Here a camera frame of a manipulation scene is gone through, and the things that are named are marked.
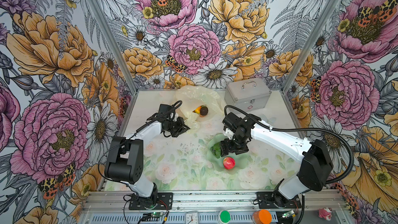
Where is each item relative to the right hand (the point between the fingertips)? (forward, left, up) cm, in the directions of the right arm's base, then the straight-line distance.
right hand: (231, 158), depth 76 cm
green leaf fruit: (+7, +6, -6) cm, 11 cm away
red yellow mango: (+37, +17, -8) cm, 41 cm away
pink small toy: (-22, -38, -8) cm, 45 cm away
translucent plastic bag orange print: (+40, +19, +2) cm, 44 cm away
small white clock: (-22, +19, -9) cm, 31 cm away
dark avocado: (+36, +12, -8) cm, 39 cm away
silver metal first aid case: (+41, -16, +1) cm, 44 cm away
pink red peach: (0, 0, -7) cm, 7 cm away
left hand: (+17, +21, -2) cm, 27 cm away
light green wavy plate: (+3, -7, -9) cm, 12 cm away
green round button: (-23, +5, -2) cm, 23 cm away
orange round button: (-23, -9, -3) cm, 25 cm away
